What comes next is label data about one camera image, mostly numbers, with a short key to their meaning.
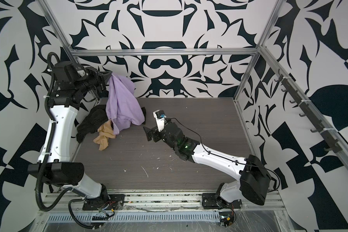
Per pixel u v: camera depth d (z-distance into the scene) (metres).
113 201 0.73
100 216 0.73
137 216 0.68
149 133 0.63
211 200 0.75
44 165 0.39
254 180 0.41
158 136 0.65
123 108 0.78
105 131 0.94
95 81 0.60
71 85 0.51
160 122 0.62
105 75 0.63
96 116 0.96
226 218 0.71
